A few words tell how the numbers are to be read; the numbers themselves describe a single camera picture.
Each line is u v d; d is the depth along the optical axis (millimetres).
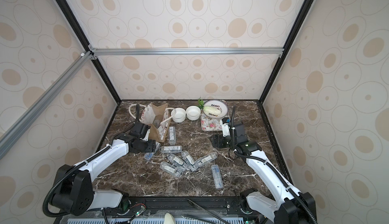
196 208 741
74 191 406
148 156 897
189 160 873
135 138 626
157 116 1091
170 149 921
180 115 1035
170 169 837
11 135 516
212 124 1058
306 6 731
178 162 872
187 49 895
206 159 877
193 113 1122
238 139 603
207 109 1096
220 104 1166
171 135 984
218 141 700
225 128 719
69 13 747
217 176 829
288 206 382
